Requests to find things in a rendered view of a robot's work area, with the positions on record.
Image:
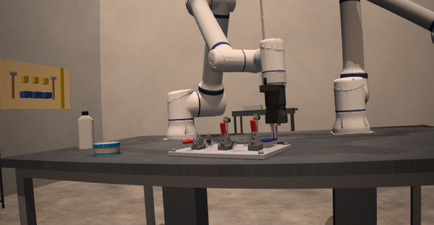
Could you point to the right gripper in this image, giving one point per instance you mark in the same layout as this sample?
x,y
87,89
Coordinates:
x,y
275,100

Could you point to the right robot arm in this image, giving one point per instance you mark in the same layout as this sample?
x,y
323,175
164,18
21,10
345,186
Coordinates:
x,y
212,18

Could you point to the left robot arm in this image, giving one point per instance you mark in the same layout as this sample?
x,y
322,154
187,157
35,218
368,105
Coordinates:
x,y
350,114

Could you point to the white plastic bottle with black cap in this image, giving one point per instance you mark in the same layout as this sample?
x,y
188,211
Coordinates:
x,y
85,131

